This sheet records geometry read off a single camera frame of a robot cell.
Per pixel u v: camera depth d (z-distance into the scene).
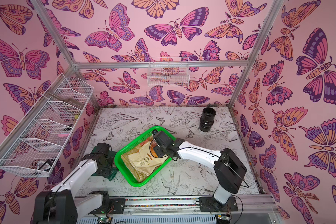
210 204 0.73
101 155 0.64
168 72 0.95
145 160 0.84
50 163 0.64
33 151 0.64
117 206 0.73
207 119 0.96
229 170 0.44
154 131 0.75
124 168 0.85
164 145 0.63
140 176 0.79
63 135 0.73
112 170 0.83
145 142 0.92
